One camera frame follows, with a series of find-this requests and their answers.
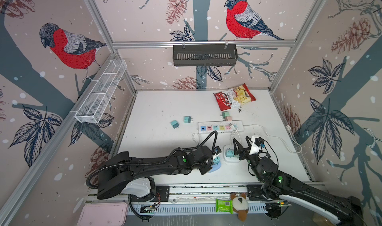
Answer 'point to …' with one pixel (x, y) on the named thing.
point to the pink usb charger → (229, 118)
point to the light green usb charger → (233, 155)
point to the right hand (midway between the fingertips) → (238, 140)
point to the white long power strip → (224, 126)
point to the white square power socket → (229, 159)
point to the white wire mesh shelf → (102, 86)
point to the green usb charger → (225, 114)
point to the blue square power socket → (215, 167)
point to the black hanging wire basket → (201, 55)
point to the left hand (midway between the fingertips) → (212, 163)
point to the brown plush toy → (240, 205)
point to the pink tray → (107, 214)
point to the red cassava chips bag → (234, 97)
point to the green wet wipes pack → (224, 205)
